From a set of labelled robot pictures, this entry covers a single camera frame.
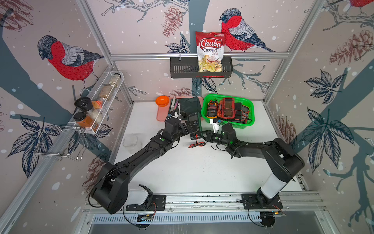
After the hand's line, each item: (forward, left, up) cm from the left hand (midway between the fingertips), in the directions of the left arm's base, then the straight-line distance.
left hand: (190, 122), depth 83 cm
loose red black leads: (-8, -5, -10) cm, 14 cm away
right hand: (-3, -5, -7) cm, 9 cm away
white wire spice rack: (+6, +47, +15) cm, 50 cm away
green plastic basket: (+33, -13, -12) cm, 38 cm away
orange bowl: (+34, +24, -17) cm, 45 cm away
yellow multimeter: (+20, -16, -11) cm, 27 cm away
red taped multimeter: (+17, -26, -6) cm, 32 cm away
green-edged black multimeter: (+4, -3, -4) cm, 6 cm away
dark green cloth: (+29, +1, -17) cm, 34 cm away
